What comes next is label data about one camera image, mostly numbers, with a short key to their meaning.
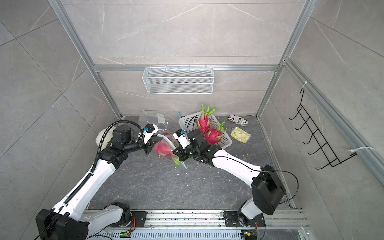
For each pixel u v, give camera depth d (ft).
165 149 2.66
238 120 3.74
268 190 1.39
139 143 2.03
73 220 1.28
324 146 2.05
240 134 3.41
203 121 3.31
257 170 1.48
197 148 1.99
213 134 3.14
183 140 2.30
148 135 2.02
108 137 2.66
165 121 3.42
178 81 3.31
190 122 3.57
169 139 2.42
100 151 1.65
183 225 2.39
